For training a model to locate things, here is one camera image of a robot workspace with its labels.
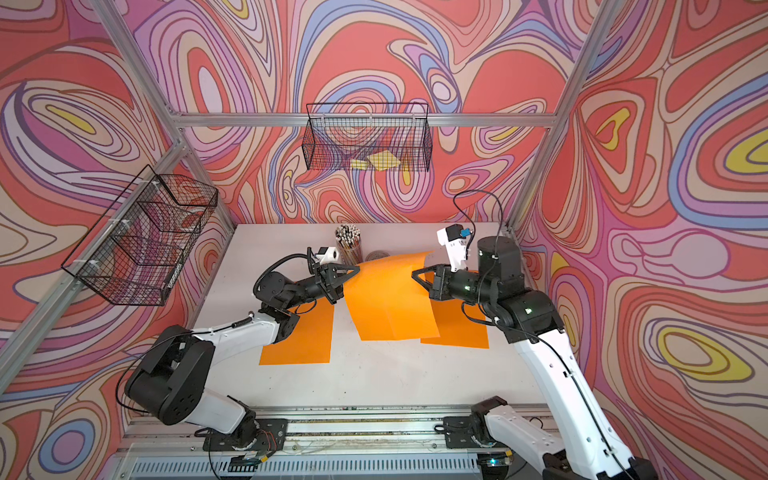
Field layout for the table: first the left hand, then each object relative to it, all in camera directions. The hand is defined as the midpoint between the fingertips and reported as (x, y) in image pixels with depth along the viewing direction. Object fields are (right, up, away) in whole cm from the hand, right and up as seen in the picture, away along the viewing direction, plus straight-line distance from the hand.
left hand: (360, 280), depth 67 cm
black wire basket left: (-57, +7, +6) cm, 58 cm away
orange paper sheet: (+7, -6, +4) cm, 9 cm away
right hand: (+12, 0, -4) cm, 13 cm away
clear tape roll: (+2, +6, +38) cm, 38 cm away
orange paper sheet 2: (-18, -21, +24) cm, 36 cm away
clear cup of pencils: (-6, +11, +25) cm, 28 cm away
